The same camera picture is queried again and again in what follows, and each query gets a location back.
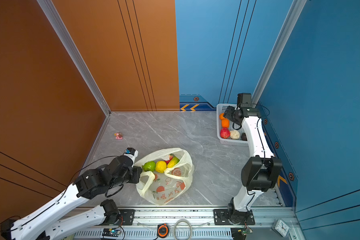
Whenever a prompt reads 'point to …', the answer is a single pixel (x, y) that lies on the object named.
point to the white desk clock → (281, 228)
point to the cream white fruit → (234, 134)
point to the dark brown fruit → (243, 136)
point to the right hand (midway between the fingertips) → (228, 114)
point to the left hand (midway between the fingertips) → (144, 169)
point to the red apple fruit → (224, 132)
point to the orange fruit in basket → (221, 116)
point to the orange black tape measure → (162, 230)
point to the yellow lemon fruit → (160, 166)
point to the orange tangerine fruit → (225, 122)
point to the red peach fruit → (170, 157)
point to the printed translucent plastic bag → (164, 188)
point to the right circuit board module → (240, 233)
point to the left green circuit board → (111, 232)
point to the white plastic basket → (233, 125)
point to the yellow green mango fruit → (173, 161)
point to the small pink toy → (119, 135)
